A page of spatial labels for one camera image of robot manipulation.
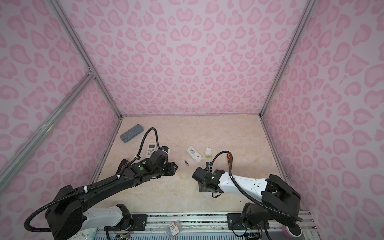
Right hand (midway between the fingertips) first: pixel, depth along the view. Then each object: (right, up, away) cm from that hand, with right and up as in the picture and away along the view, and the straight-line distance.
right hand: (207, 186), depth 83 cm
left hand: (-18, +12, 0) cm, 21 cm away
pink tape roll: (+34, -14, -15) cm, 40 cm away
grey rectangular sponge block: (-53, +28, +24) cm, 65 cm away
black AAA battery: (-13, +10, +12) cm, 20 cm away
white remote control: (-8, +15, +14) cm, 22 cm away
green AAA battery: (+1, +14, +13) cm, 19 cm away
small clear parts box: (-16, -15, -13) cm, 26 cm away
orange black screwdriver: (+14, +14, +12) cm, 23 cm away
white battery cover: (+1, +17, +17) cm, 24 cm away
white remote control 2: (0, -4, -1) cm, 4 cm away
